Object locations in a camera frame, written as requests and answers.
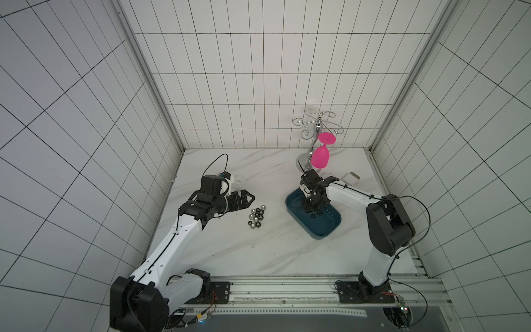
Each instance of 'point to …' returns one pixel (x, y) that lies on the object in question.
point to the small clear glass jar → (238, 183)
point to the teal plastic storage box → (318, 224)
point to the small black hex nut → (258, 224)
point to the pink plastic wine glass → (320, 156)
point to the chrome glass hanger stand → (304, 161)
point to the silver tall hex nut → (253, 211)
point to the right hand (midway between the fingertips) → (300, 208)
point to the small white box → (350, 178)
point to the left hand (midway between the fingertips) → (243, 204)
